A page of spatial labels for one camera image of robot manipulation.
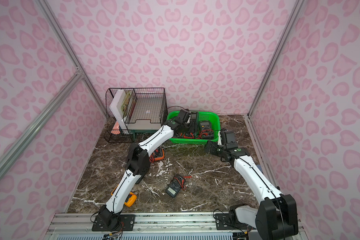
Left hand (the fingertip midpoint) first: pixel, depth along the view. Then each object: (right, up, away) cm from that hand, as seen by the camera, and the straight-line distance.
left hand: (194, 124), depth 99 cm
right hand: (+8, -13, -15) cm, 21 cm away
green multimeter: (+8, -4, +1) cm, 9 cm away
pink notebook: (-54, -3, +4) cm, 55 cm away
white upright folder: (-49, +6, -5) cm, 50 cm away
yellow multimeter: (-34, -39, -23) cm, 56 cm away
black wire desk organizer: (-46, +12, -2) cm, 48 cm away
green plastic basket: (+14, +6, +8) cm, 17 cm away
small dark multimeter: (-11, -33, -17) cm, 39 cm away
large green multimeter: (0, -5, -4) cm, 7 cm away
